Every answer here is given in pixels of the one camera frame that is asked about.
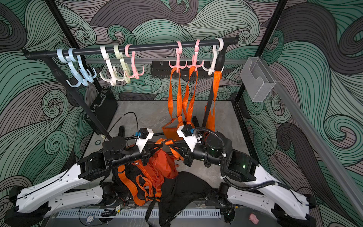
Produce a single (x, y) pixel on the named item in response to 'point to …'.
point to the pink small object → (253, 218)
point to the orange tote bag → (169, 128)
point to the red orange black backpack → (145, 180)
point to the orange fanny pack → (210, 119)
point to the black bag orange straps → (178, 190)
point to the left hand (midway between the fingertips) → (161, 143)
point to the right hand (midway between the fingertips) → (170, 145)
